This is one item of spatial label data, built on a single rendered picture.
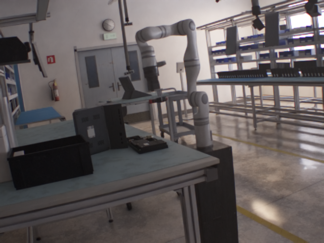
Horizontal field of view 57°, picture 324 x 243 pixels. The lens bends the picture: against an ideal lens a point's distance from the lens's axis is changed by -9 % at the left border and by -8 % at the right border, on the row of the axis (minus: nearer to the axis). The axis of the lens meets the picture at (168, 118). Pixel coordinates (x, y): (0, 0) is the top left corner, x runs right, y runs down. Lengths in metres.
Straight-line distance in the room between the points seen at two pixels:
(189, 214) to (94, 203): 0.35
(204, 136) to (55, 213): 1.08
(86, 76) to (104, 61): 0.61
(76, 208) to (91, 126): 0.51
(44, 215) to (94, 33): 7.43
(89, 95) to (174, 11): 3.24
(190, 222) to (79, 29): 7.36
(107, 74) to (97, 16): 1.50
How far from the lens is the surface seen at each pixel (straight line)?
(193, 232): 1.25
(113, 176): 1.13
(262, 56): 6.68
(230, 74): 7.25
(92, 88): 8.27
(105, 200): 1.09
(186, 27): 1.83
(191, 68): 1.84
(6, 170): 1.32
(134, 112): 8.56
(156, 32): 1.67
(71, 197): 1.02
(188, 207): 1.20
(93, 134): 1.48
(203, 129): 1.87
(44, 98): 8.07
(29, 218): 1.08
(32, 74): 8.07
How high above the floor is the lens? 1.34
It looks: 9 degrees down
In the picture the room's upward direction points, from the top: 8 degrees counter-clockwise
